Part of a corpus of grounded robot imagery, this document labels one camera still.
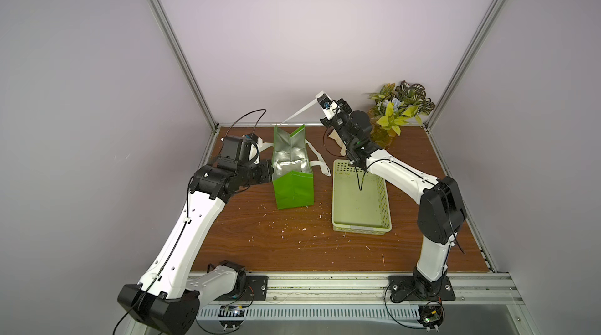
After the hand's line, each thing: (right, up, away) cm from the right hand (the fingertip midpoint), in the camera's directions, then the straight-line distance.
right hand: (329, 89), depth 75 cm
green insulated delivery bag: (-12, -27, +1) cm, 30 cm away
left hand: (-17, -25, -4) cm, 31 cm away
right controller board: (+31, -71, -5) cm, 77 cm away
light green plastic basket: (+14, -41, +20) cm, 48 cm away
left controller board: (-31, -71, -3) cm, 77 cm away
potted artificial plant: (+28, -2, +17) cm, 33 cm away
